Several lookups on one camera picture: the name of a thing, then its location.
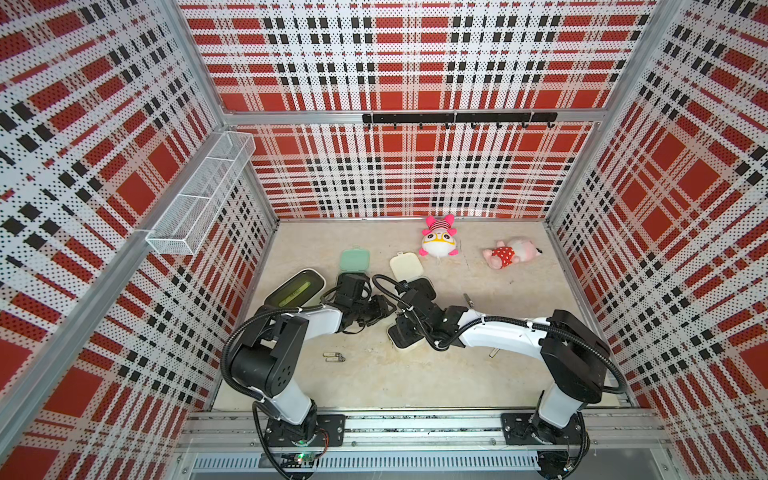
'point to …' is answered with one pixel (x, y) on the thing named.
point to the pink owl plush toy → (438, 239)
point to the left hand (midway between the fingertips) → (395, 309)
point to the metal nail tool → (470, 302)
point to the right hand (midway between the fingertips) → (405, 318)
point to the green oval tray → (299, 290)
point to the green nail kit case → (355, 259)
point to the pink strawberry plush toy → (514, 252)
